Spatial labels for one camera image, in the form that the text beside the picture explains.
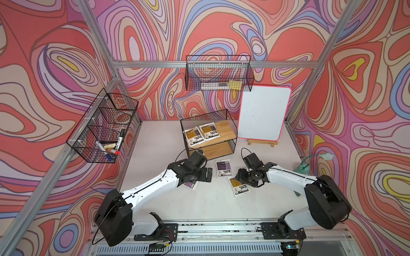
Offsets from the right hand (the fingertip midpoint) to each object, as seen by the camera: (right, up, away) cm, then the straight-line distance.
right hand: (241, 184), depth 88 cm
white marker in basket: (-68, +22, -16) cm, 74 cm away
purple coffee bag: (-29, 0, -1) cm, 29 cm away
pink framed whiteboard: (+14, +41, +5) cm, 44 cm away
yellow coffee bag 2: (-27, +27, 0) cm, 38 cm away
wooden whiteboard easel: (+23, +22, +13) cm, 35 cm away
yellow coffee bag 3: (-3, -2, -2) cm, 4 cm away
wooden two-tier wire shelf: (-7, +33, +9) cm, 35 cm away
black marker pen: (-58, +25, -19) cm, 66 cm away
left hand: (-20, +7, -7) cm, 22 cm away
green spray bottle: (+34, +9, -3) cm, 35 cm away
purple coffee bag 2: (-10, +8, +5) cm, 14 cm away
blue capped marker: (-62, +18, -19) cm, 68 cm away
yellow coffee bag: (-18, +29, +2) cm, 34 cm away
